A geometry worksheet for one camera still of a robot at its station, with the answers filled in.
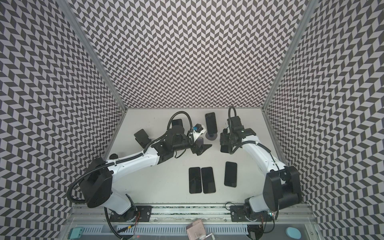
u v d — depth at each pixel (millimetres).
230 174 845
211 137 1020
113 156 820
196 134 649
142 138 941
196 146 674
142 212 726
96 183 423
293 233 684
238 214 727
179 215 737
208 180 827
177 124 931
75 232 656
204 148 671
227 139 784
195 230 646
